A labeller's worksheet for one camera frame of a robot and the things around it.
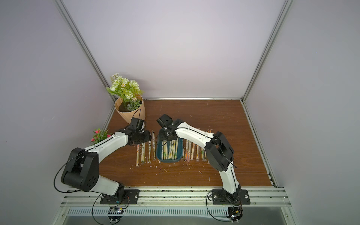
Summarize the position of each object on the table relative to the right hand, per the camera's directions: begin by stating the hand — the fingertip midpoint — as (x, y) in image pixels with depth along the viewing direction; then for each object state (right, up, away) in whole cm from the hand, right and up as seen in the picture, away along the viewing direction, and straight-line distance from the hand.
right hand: (163, 134), depth 87 cm
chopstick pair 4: (-7, -9, +5) cm, 12 cm away
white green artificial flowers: (-22, +28, 0) cm, 36 cm away
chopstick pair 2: (+22, -16, -1) cm, 27 cm away
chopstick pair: (+28, -17, -2) cm, 33 cm away
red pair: (-17, -14, +1) cm, 22 cm away
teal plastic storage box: (-3, -11, +2) cm, 11 cm away
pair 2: (-14, -12, +2) cm, 18 cm away
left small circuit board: (-22, -37, -16) cm, 46 cm away
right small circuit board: (+40, -37, -18) cm, 57 cm away
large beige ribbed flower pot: (-24, +16, +7) cm, 30 cm away
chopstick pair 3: (+19, -13, +2) cm, 23 cm away
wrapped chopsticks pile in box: (+7, -11, +3) cm, 13 cm away
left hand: (-8, -2, +4) cm, 9 cm away
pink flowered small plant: (-35, +1, -9) cm, 36 cm away
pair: (-10, -12, +3) cm, 16 cm away
